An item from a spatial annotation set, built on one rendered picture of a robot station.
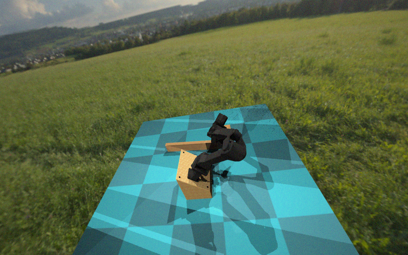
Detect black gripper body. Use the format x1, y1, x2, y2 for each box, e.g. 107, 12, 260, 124
211, 136, 218, 144

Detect brown wooden rail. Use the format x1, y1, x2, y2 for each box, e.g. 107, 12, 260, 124
165, 140, 218, 152

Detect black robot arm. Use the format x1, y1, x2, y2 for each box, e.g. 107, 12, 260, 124
187, 113, 247, 182

